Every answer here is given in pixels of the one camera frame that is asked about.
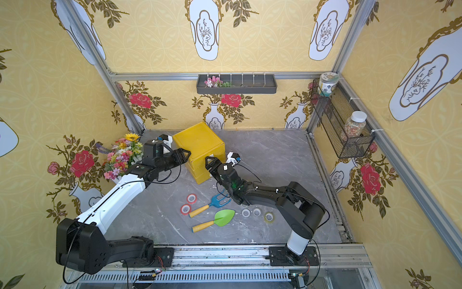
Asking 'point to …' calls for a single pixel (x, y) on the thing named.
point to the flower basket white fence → (124, 153)
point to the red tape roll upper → (191, 201)
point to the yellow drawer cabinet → (201, 142)
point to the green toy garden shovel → (222, 218)
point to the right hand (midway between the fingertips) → (212, 157)
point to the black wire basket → (333, 113)
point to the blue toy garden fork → (215, 203)
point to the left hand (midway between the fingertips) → (180, 153)
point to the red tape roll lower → (185, 209)
